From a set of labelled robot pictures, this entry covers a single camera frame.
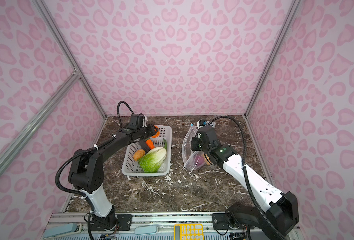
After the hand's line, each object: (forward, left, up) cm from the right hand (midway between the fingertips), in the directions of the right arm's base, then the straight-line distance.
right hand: (193, 137), depth 77 cm
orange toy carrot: (+9, +28, -20) cm, 35 cm away
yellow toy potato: (0, +33, -18) cm, 38 cm away
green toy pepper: (+10, +18, -22) cm, 30 cm away
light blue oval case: (-38, +22, -20) cm, 48 cm away
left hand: (+13, +22, -8) cm, 27 cm away
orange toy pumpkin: (+11, +21, -11) cm, 26 cm away
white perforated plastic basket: (-8, +36, -21) cm, 43 cm away
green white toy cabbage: (-6, +24, -15) cm, 29 cm away
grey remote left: (-39, +63, -20) cm, 77 cm away
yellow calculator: (-38, +2, -22) cm, 44 cm away
